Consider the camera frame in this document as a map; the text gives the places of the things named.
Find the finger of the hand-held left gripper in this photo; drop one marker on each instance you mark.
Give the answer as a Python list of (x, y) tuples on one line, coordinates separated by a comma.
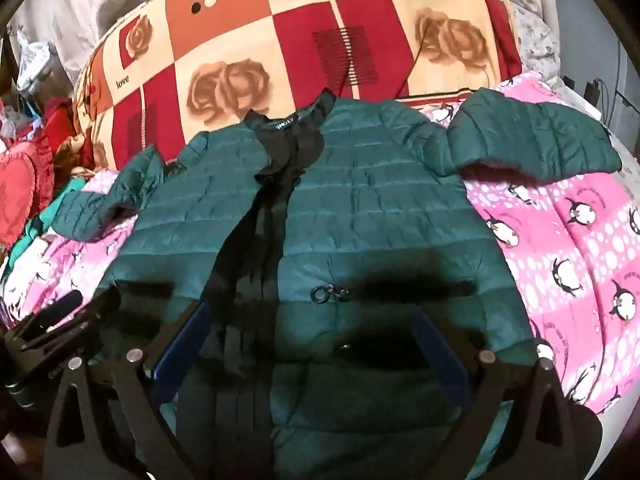
[(97, 307), (60, 306)]

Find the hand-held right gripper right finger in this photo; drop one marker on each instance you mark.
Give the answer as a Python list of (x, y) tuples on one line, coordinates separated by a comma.
[(442, 360)]

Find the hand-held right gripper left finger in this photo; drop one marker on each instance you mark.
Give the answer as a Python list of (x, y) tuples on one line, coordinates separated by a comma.
[(181, 340)]

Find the green quilted puffer jacket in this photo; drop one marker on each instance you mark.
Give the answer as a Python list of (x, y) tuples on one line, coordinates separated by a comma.
[(375, 210)]

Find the teal cloth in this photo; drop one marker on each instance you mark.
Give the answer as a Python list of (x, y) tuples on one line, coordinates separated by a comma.
[(42, 220)]

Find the red heart pillow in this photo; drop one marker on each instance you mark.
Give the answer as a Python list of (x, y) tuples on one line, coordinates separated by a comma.
[(20, 190)]

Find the pink penguin blanket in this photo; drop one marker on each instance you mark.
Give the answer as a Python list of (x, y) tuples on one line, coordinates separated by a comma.
[(550, 240)]

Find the red cloth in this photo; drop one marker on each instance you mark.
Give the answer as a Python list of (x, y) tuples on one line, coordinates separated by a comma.
[(60, 125)]

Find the clear plastic bag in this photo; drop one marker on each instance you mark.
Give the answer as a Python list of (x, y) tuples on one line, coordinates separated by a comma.
[(37, 60)]

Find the grey bedsheet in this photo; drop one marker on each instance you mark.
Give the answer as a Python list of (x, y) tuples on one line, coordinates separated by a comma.
[(75, 5)]

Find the black charger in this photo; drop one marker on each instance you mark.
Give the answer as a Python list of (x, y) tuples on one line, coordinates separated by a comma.
[(595, 92)]

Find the red cream rose quilt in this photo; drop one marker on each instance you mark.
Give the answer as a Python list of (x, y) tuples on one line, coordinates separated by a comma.
[(300, 35)]

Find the white floral sheet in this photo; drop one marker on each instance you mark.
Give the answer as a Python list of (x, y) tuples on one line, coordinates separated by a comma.
[(535, 35)]

